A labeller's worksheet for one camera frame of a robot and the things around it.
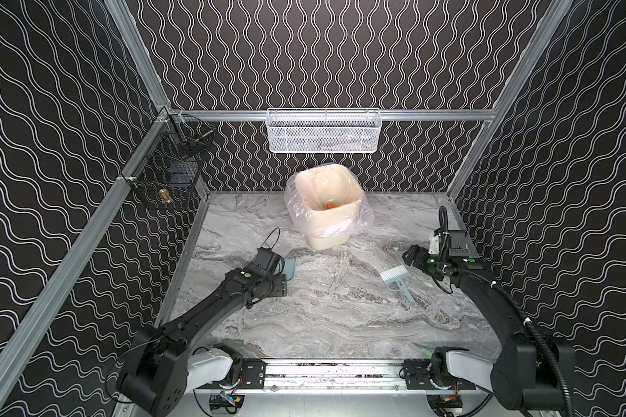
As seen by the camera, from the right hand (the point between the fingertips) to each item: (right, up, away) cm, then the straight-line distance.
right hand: (416, 260), depth 86 cm
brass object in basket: (-81, +21, -5) cm, 84 cm away
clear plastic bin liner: (-17, +13, -1) cm, 21 cm away
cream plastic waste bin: (-28, +22, +17) cm, 39 cm away
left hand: (-44, -9, -2) cm, 45 cm away
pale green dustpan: (-43, -4, +11) cm, 45 cm away
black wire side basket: (-88, +30, +7) cm, 93 cm away
